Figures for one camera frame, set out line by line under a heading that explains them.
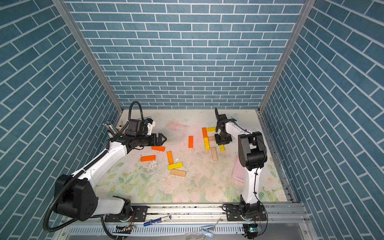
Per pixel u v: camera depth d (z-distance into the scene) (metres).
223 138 0.86
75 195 0.41
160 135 0.77
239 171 0.87
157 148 0.97
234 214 0.73
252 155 0.55
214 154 0.96
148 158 0.94
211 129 1.08
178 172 0.87
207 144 0.99
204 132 1.07
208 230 0.68
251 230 0.70
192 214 0.76
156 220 0.71
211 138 1.02
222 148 0.98
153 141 0.74
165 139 0.82
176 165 0.90
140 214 0.73
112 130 0.91
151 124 0.77
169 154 0.96
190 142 1.01
